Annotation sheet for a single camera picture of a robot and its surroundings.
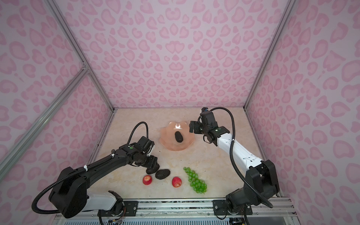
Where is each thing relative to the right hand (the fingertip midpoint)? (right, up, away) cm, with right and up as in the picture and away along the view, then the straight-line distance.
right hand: (196, 124), depth 84 cm
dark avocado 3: (-20, -28, -4) cm, 35 cm away
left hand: (-26, -22, +1) cm, 34 cm away
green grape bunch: (+1, -34, -7) cm, 35 cm away
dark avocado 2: (-28, -28, 0) cm, 39 cm away
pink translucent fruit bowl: (-19, -12, +15) cm, 27 cm away
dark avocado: (-11, -9, +15) cm, 21 cm away
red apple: (-28, -31, -4) cm, 42 cm away
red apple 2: (-11, -32, -6) cm, 34 cm away
